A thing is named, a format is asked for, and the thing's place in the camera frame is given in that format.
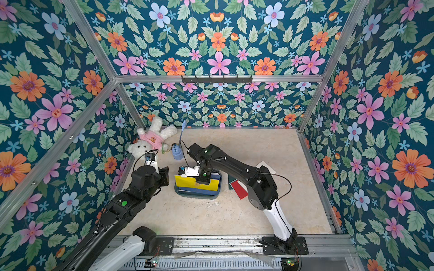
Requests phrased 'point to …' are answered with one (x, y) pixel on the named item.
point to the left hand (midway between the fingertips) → (167, 167)
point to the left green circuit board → (150, 263)
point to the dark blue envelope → (213, 175)
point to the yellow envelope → (191, 183)
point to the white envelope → (263, 164)
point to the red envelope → (241, 189)
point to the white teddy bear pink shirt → (152, 140)
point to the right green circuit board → (289, 264)
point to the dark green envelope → (230, 179)
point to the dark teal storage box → (200, 196)
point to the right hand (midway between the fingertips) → (201, 178)
